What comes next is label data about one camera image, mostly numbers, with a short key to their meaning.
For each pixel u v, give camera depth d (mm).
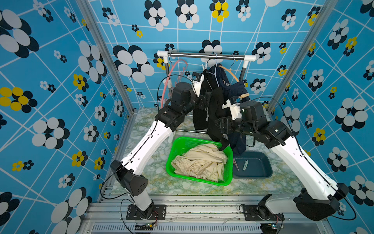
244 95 654
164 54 691
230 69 710
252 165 892
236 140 808
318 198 388
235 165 889
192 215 740
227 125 568
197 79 541
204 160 826
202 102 587
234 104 559
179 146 917
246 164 879
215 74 723
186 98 510
